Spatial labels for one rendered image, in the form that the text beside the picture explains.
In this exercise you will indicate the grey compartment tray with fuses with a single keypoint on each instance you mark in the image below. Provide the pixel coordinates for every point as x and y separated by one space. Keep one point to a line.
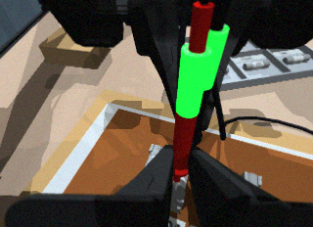
237 77

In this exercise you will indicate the red test probe with black lead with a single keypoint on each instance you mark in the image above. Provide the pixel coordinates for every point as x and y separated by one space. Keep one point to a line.
192 66

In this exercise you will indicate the tan rectangular block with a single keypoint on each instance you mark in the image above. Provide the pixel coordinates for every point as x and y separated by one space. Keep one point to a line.
59 49

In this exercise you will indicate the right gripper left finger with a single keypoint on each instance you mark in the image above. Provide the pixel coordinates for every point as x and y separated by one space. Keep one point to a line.
146 202

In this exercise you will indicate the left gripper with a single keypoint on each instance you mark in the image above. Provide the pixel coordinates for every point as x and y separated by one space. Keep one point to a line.
99 23

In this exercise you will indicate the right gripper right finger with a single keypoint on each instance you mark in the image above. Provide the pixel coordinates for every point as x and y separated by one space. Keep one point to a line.
223 198

